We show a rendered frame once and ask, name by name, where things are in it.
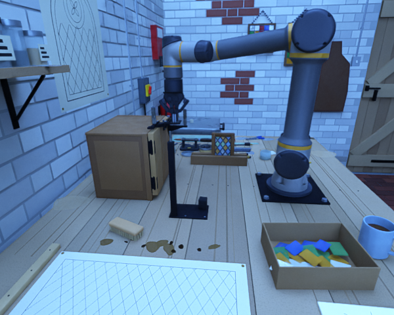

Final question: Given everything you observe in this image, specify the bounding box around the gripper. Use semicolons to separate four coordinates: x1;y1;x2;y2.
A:
158;78;189;116

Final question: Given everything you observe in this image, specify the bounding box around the black door latch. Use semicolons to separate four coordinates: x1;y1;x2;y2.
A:
146;117;172;131

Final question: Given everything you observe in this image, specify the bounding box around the tan cupboard door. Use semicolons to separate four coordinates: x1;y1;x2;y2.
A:
147;125;170;201

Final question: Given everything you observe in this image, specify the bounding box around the oak-framed leaded-glass panel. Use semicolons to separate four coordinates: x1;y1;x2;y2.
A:
211;131;236;159

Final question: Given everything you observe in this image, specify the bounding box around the tan wooden panel holder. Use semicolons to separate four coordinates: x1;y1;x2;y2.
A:
190;153;250;167

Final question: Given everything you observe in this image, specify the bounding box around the tan wooden display cupboard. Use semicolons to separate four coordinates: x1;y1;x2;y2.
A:
85;114;170;201

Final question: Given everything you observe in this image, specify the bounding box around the black upright stand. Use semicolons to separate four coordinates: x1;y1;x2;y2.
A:
167;140;209;220

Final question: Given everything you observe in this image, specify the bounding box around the tan wooden plank door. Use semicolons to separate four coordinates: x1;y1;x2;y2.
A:
345;0;394;183

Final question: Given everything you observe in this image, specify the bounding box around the black hand tool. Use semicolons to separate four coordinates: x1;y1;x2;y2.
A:
179;137;202;152

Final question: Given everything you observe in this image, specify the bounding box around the tan scrubbing brush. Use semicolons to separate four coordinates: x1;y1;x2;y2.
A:
108;216;145;242

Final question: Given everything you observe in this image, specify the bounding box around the small labelled glass jar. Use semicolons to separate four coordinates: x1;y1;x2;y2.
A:
21;30;50;66

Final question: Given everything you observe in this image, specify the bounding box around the blue glass piece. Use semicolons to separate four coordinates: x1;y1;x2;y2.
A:
284;241;306;255

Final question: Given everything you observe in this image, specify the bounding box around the white lattice pattern sheet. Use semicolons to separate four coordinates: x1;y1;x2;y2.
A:
7;251;252;315

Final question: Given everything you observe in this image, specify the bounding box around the yellow glass piece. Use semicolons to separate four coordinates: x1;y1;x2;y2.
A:
297;249;323;267

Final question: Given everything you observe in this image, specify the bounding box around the green glass piece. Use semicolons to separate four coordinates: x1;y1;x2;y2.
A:
328;241;350;257

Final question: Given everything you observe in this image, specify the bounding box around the tan wooden strip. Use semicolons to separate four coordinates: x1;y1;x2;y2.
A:
0;242;62;315

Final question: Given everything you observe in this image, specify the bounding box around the brown cardboard box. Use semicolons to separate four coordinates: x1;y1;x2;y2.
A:
260;222;382;291

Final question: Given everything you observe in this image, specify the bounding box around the blue coffee mug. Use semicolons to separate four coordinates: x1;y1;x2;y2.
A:
358;215;394;261

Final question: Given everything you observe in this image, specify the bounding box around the white paper sheet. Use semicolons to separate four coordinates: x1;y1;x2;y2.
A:
317;301;394;315

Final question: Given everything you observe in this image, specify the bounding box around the grey switch box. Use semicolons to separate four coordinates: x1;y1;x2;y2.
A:
137;77;153;116

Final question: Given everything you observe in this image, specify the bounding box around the red wall box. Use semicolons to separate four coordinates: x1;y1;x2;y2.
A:
150;24;165;62

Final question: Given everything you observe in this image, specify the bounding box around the window pattern wall poster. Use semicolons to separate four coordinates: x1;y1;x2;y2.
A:
39;0;110;113

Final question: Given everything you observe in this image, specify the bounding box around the hanging coloured glass sample frame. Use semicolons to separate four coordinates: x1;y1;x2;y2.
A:
247;9;276;35

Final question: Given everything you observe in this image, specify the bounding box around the wooden wall shelf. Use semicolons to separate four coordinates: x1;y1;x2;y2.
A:
0;64;71;130

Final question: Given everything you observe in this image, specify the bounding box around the brown wall board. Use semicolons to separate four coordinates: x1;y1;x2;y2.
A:
313;40;351;113

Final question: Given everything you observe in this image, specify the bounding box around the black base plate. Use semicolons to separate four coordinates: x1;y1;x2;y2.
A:
255;173;331;206

